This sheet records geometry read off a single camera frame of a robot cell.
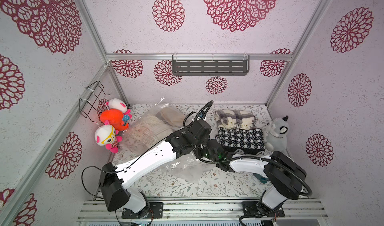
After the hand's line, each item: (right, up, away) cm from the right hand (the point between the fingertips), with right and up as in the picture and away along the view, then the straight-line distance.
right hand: (190, 145), depth 84 cm
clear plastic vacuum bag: (-3, -12, -1) cm, 12 cm away
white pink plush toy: (-45, +24, +10) cm, 52 cm away
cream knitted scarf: (-29, +7, +10) cm, 31 cm away
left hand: (+7, +8, -9) cm, 14 cm away
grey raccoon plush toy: (+49, +7, 0) cm, 50 cm away
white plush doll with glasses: (-45, +6, -4) cm, 46 cm away
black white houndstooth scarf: (+35, +1, +8) cm, 36 cm away
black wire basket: (-51, +25, -7) cm, 57 cm away
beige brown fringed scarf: (-13, +17, +22) cm, 31 cm away
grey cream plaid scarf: (+34, +14, +19) cm, 42 cm away
